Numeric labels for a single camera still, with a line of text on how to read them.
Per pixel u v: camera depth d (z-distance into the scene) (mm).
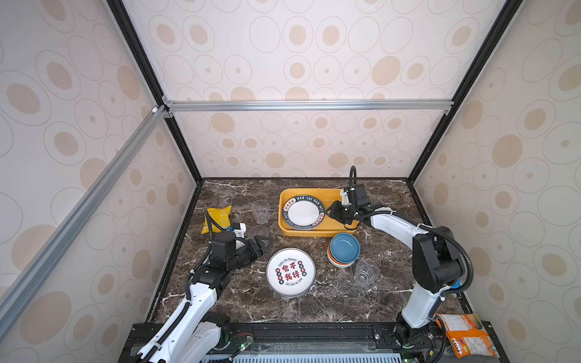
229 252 623
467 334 718
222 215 1000
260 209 1041
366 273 873
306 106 935
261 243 711
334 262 839
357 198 739
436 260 490
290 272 875
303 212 1043
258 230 977
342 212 846
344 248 883
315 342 731
